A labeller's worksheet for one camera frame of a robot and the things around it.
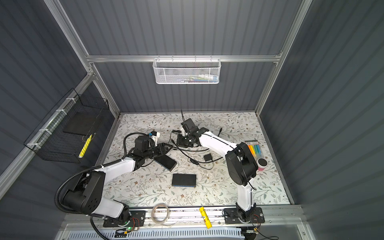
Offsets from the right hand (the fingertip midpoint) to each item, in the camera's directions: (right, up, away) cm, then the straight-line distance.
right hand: (177, 145), depth 89 cm
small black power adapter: (+19, -8, +6) cm, 21 cm away
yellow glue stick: (+17, -35, -18) cm, 43 cm away
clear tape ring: (-11, -33, -15) cm, 37 cm away
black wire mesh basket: (-54, +8, -16) cm, 57 cm away
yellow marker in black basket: (-41, +2, -20) cm, 45 cm away
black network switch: (-8, -11, +5) cm, 15 cm away
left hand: (-4, -1, -1) cm, 4 cm away
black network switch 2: (+4, -20, -4) cm, 21 cm away
